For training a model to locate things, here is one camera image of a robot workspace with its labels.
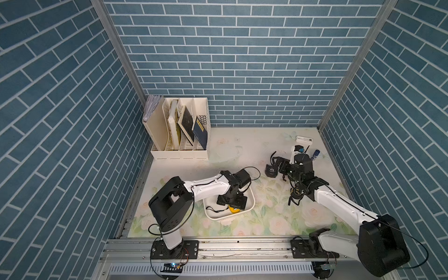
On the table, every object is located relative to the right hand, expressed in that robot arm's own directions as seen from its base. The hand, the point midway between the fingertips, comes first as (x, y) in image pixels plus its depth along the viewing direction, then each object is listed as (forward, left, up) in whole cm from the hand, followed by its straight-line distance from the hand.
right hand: (281, 160), depth 87 cm
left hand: (-21, +19, -13) cm, 31 cm away
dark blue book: (+20, +46, -5) cm, 50 cm away
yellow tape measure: (-23, +22, -12) cm, 34 cm away
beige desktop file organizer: (+16, +56, +3) cm, 59 cm away
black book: (+19, +53, +5) cm, 57 cm away
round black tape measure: (+1, +3, -12) cm, 12 cm away
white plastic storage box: (-23, +32, -13) cm, 42 cm away
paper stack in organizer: (+22, +70, +16) cm, 75 cm away
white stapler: (+26, -20, -12) cm, 35 cm away
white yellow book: (+12, +56, +11) cm, 59 cm away
